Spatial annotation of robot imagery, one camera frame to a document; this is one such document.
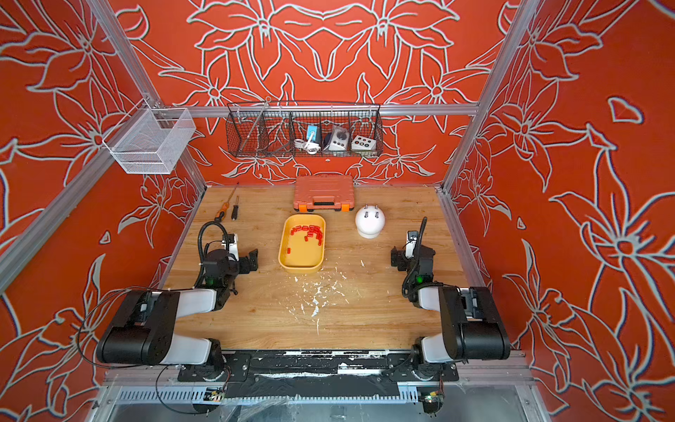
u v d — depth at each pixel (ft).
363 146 3.04
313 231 3.40
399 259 2.73
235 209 3.62
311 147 2.79
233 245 2.67
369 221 3.14
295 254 3.23
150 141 2.95
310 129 2.74
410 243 2.57
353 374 2.39
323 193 3.64
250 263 2.80
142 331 1.41
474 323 1.46
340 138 3.00
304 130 3.29
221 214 3.50
